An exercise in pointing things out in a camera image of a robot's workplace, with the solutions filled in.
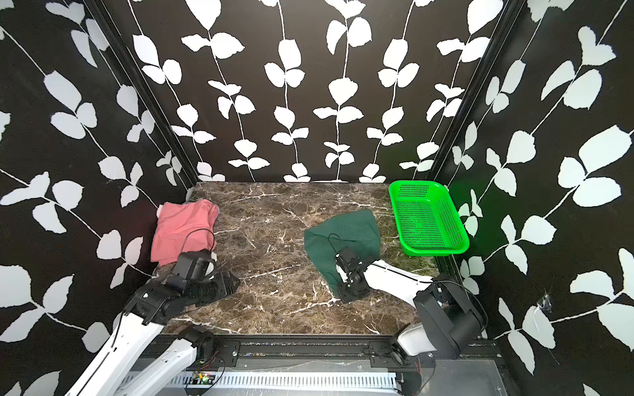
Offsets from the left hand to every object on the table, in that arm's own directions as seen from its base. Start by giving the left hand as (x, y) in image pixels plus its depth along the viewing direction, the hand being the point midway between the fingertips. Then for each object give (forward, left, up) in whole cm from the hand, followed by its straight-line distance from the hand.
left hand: (236, 282), depth 74 cm
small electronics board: (-23, +10, -15) cm, 28 cm away
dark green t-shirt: (+21, -28, -13) cm, 37 cm away
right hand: (0, -33, -14) cm, 36 cm away
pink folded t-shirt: (+28, +29, -10) cm, 42 cm away
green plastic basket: (+31, -75, -15) cm, 82 cm away
